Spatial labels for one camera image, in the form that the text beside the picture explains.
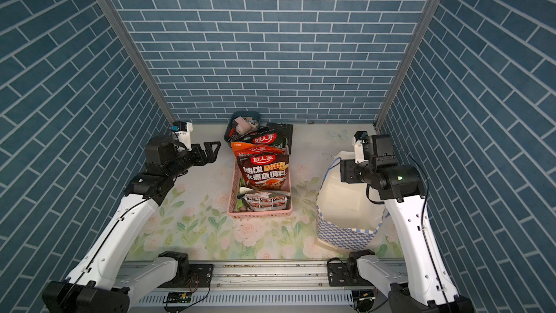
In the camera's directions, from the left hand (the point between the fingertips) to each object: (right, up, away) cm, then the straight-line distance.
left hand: (216, 143), depth 74 cm
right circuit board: (+50, -51, -3) cm, 72 cm away
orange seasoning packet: (+7, -2, +9) cm, 12 cm away
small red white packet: (+16, -21, +3) cm, 27 cm away
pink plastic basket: (+2, -20, +11) cm, 23 cm away
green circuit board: (-12, -52, -2) cm, 53 cm away
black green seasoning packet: (+19, +4, +14) cm, 24 cm away
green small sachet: (+8, -22, +5) cm, 24 cm away
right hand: (+46, -7, -5) cm, 47 cm away
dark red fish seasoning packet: (+16, -11, +9) cm, 21 cm away
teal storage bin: (-4, +15, +42) cm, 45 cm away
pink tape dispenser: (+1, +8, +37) cm, 38 cm away
